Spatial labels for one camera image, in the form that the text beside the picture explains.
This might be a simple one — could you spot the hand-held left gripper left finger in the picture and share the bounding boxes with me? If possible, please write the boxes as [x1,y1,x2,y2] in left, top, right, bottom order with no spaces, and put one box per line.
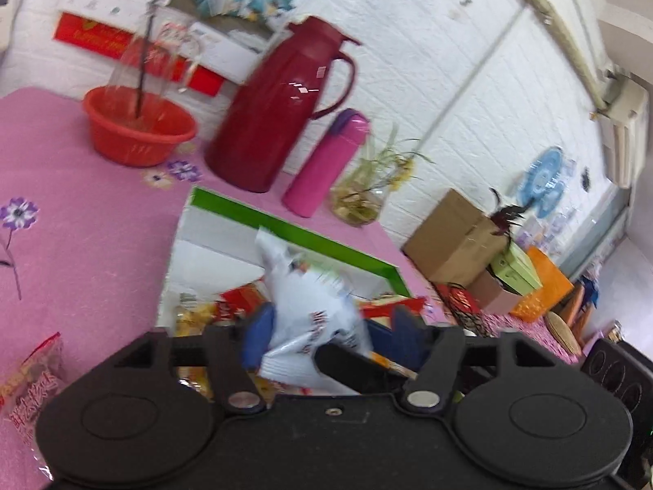
[113,303,276,415]

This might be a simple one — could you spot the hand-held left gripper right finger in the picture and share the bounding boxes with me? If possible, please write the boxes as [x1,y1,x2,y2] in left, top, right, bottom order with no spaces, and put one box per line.
[392,306,557,412]

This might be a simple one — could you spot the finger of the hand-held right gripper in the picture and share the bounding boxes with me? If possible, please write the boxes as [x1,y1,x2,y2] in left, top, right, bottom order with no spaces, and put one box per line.
[313,342,416,395]

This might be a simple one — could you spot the white snack packet red print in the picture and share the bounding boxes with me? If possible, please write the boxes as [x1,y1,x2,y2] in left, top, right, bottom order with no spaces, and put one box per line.
[255,227,373,396]

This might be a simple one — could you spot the green cardboard box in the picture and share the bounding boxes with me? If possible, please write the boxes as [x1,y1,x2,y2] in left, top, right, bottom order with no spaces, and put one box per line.
[155,186,415,399]

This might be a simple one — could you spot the clear red-edged snack packet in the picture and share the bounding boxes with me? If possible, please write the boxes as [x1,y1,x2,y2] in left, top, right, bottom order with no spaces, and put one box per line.
[0,332,67,475]

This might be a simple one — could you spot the clear bag yellow chips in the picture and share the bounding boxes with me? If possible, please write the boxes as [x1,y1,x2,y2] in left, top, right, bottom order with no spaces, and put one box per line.
[173,291,218,338]

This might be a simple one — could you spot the small cardboard box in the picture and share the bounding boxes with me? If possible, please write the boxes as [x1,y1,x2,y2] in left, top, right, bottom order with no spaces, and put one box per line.
[466,269,522,316]

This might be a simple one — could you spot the brown cardboard box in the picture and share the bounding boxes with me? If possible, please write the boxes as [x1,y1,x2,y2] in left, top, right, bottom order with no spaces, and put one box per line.
[403,189,511,287]

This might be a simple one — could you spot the light green box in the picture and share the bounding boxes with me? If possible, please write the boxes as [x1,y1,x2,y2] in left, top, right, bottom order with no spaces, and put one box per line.
[490,242,542,295]

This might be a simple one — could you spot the glass vase with plant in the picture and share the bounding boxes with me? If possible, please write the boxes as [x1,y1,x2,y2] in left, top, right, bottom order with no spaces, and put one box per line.
[329,122,434,228]

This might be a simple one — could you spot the orange bag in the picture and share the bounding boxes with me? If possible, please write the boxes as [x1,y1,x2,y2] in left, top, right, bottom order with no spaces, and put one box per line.
[510,247,575,323]

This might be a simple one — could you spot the dark red plant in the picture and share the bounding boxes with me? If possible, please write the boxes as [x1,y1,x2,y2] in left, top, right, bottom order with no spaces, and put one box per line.
[490,189,534,238]

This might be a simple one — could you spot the wooden chair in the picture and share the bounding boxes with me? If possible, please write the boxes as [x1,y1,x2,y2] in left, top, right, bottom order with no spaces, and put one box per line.
[558,283,595,340]

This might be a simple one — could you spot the pink thermos bottle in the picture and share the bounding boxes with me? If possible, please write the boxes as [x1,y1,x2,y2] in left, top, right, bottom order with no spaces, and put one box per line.
[282,108,371,218]

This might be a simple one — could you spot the pink floral tablecloth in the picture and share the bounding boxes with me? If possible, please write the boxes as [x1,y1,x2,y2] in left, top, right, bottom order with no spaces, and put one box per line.
[0,87,582,490]

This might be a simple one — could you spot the black speaker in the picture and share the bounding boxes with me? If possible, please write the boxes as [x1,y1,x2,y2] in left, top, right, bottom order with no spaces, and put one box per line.
[582,337,653,488]

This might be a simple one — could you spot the dark red thermos jug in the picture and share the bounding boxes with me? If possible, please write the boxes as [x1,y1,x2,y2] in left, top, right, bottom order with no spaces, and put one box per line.
[204,15,362,194]

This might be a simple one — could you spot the red plastic basin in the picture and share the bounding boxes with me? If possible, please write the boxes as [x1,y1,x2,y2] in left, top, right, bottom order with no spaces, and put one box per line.
[83,85,198,167]

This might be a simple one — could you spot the dark stirring stick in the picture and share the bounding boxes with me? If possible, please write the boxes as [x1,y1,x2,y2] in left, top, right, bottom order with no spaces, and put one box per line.
[133,0,161,118]

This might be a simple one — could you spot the glass pitcher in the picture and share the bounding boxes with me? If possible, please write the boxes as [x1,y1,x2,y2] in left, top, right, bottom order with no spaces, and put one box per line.
[109,7,205,113]

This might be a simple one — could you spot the white air conditioner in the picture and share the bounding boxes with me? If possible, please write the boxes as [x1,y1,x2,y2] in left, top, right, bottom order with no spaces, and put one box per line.
[594,58,651,189]

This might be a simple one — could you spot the blue round wall decoration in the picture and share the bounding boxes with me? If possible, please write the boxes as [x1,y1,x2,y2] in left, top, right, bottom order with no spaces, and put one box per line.
[516,146,566,218]

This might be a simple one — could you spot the white wall conduit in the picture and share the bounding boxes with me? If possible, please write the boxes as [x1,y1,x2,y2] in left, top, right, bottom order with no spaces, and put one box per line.
[433,5,526,136]

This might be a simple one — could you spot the beige wall pipe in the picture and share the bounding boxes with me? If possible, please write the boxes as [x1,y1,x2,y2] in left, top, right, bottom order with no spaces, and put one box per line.
[487,0,610,110]

